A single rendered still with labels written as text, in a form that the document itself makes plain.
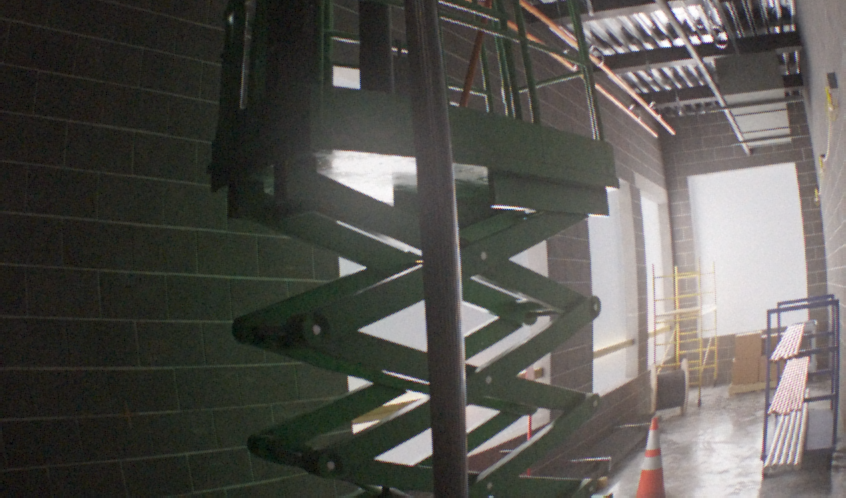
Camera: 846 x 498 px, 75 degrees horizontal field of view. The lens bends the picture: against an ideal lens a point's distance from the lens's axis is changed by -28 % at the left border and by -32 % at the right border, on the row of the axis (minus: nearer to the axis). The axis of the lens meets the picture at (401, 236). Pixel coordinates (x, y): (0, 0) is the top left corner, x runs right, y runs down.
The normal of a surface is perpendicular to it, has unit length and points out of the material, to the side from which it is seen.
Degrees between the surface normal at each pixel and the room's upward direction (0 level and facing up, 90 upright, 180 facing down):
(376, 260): 90
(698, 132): 90
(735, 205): 90
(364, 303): 90
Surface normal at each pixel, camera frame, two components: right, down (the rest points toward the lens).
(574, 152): 0.63, -0.12
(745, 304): -0.57, -0.06
